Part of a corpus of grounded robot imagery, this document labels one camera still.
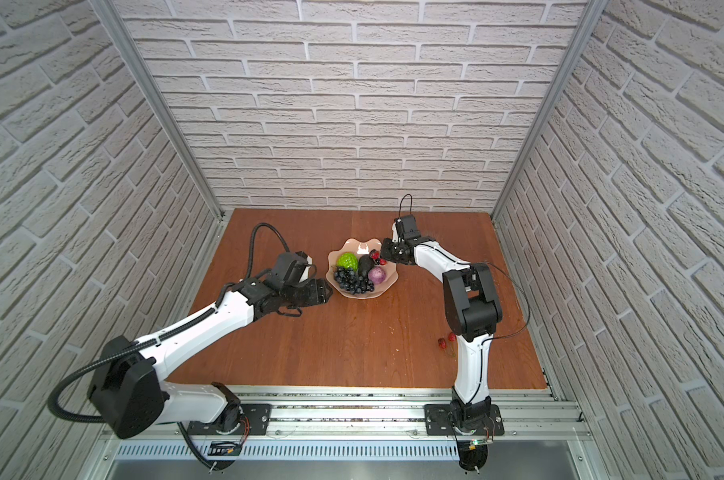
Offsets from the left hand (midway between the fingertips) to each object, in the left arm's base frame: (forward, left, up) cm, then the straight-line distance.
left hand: (326, 288), depth 82 cm
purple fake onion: (+9, -15, -8) cm, 20 cm away
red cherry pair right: (-12, -34, -13) cm, 38 cm away
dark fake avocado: (+15, -12, -9) cm, 21 cm away
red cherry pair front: (+15, -17, -8) cm, 24 cm away
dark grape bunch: (+7, -6, -7) cm, 11 cm away
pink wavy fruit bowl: (+23, -10, -10) cm, 27 cm away
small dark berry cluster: (+20, -14, -9) cm, 26 cm away
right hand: (+18, -17, -6) cm, 26 cm away
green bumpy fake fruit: (+15, -6, -6) cm, 17 cm away
